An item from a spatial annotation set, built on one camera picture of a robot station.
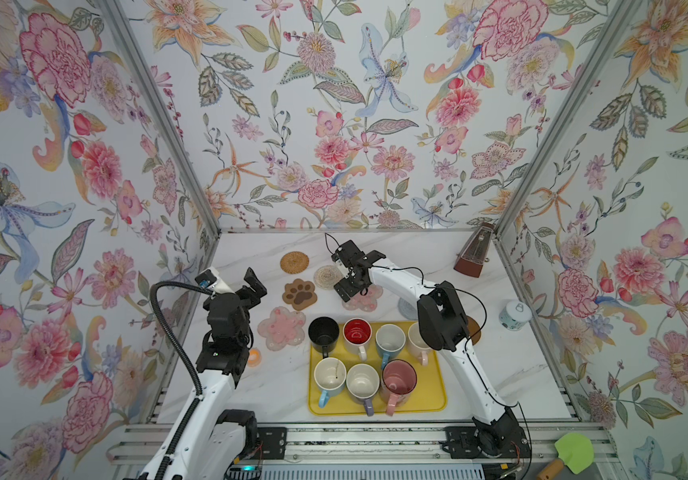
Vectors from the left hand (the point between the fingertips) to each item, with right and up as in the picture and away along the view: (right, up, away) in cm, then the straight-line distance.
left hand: (245, 275), depth 78 cm
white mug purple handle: (+31, -30, +6) cm, 44 cm away
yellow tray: (+49, -33, +4) cm, 59 cm away
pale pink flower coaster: (+6, -18, +18) cm, 26 cm away
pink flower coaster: (+33, -10, +23) cm, 42 cm away
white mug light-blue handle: (+21, -28, +6) cm, 36 cm away
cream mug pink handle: (+45, -19, +2) cm, 49 cm away
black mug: (+20, -17, +9) cm, 27 cm away
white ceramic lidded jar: (+78, -13, +15) cm, 81 cm away
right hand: (+29, -4, +27) cm, 40 cm away
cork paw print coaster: (+11, -8, +24) cm, 27 cm away
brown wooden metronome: (+69, +7, +23) cm, 73 cm away
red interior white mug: (+30, -18, +13) cm, 37 cm away
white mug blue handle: (+39, -19, +9) cm, 44 cm away
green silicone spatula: (+82, -43, -4) cm, 93 cm away
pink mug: (+40, -28, +4) cm, 50 cm away
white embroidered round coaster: (+20, -2, +29) cm, 35 cm away
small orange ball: (-1, -25, +11) cm, 27 cm away
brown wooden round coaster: (+66, -17, +17) cm, 71 cm away
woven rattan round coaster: (+7, +3, +33) cm, 34 cm away
